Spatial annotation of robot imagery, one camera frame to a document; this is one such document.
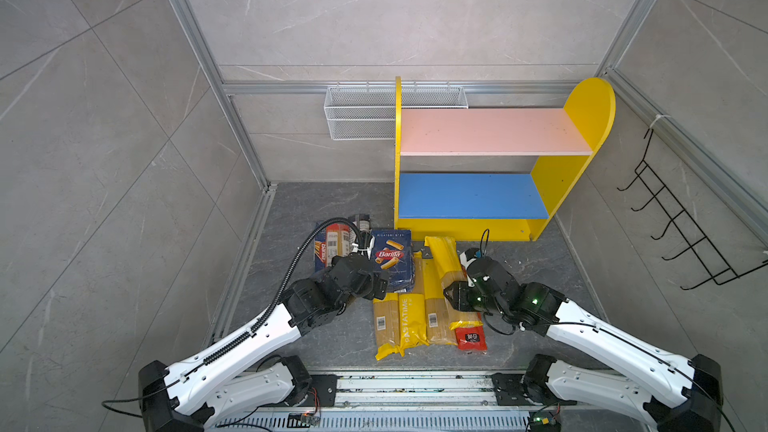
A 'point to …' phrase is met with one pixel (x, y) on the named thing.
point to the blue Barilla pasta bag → (393, 254)
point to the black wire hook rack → (673, 211)
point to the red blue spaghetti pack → (330, 241)
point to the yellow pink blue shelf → (492, 174)
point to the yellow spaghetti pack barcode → (438, 320)
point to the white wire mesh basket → (359, 113)
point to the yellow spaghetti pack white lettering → (412, 321)
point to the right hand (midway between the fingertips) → (447, 290)
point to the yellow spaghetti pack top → (443, 266)
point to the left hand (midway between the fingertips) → (371, 261)
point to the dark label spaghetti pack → (363, 221)
